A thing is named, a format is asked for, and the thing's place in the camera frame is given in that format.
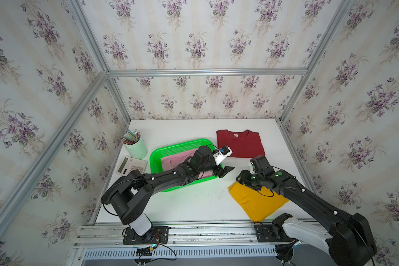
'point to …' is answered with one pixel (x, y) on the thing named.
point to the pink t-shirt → (172, 162)
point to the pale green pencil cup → (135, 146)
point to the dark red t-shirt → (245, 144)
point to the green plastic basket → (179, 149)
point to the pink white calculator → (129, 163)
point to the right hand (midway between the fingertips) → (241, 180)
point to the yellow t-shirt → (259, 204)
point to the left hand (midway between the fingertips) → (232, 163)
